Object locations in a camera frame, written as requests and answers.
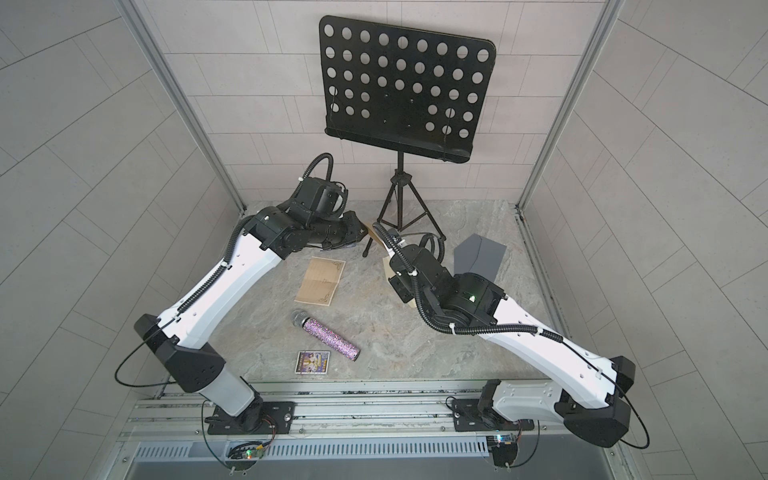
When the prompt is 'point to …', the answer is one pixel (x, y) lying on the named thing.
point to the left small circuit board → (247, 451)
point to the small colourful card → (313, 362)
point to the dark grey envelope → (479, 255)
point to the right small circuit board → (504, 447)
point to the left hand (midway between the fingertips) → (373, 229)
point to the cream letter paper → (320, 281)
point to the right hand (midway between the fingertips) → (400, 263)
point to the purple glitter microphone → (301, 318)
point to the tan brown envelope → (386, 259)
